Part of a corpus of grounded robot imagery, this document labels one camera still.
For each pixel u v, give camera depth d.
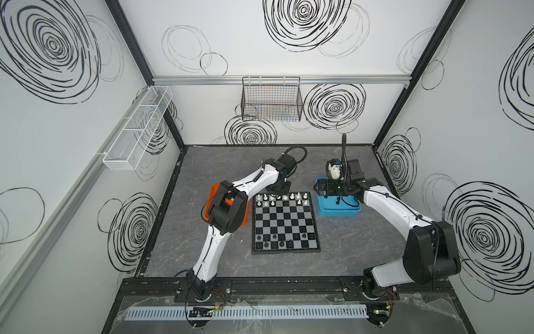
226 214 0.56
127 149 0.73
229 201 0.61
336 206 0.96
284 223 0.89
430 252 0.42
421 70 0.88
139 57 0.83
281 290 0.75
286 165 0.73
